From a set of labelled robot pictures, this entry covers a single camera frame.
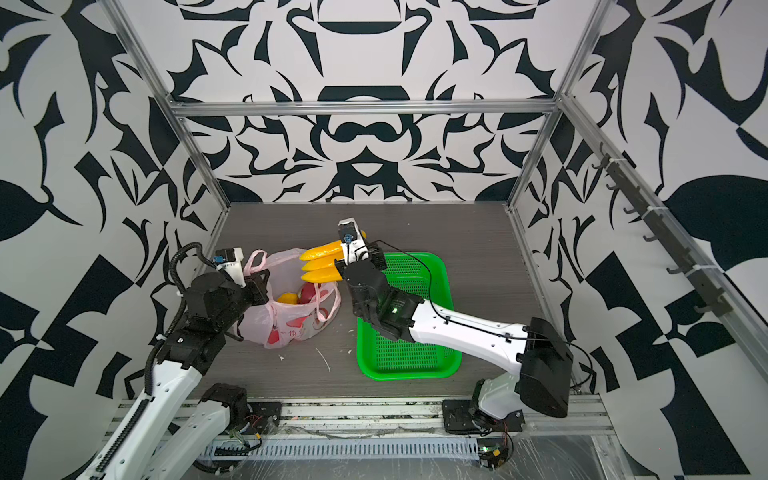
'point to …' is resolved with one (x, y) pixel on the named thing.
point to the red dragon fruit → (307, 292)
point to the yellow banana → (320, 265)
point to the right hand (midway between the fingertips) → (359, 232)
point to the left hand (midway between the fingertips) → (267, 266)
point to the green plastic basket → (427, 276)
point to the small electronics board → (493, 452)
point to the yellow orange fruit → (288, 298)
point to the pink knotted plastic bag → (274, 324)
